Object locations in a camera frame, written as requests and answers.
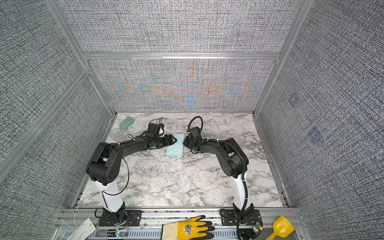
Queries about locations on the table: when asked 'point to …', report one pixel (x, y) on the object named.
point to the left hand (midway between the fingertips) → (173, 141)
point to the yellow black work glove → (191, 229)
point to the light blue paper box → (177, 149)
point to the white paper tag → (85, 229)
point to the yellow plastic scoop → (282, 227)
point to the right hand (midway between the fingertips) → (184, 142)
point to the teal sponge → (125, 124)
